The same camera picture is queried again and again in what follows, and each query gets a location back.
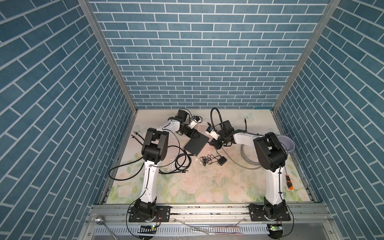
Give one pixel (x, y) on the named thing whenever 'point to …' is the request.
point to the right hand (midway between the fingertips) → (209, 141)
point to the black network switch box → (195, 144)
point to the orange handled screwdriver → (289, 183)
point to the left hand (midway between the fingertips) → (198, 135)
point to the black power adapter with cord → (210, 159)
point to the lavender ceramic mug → (286, 142)
